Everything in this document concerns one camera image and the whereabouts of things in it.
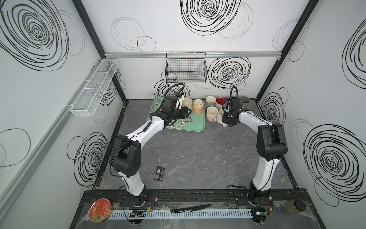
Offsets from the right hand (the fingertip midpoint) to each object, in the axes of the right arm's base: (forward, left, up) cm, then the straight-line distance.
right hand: (225, 119), depth 100 cm
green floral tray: (+1, +22, -5) cm, 22 cm away
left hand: (-5, +26, +14) cm, 30 cm away
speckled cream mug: (+12, +27, +4) cm, 30 cm away
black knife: (-54, +33, -5) cm, 64 cm away
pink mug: (+3, +10, +3) cm, 11 cm away
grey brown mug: (+15, -16, +4) cm, 23 cm away
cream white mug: (+16, +3, +1) cm, 16 cm away
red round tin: (-55, +68, -1) cm, 88 cm away
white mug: (+2, +4, +1) cm, 5 cm away
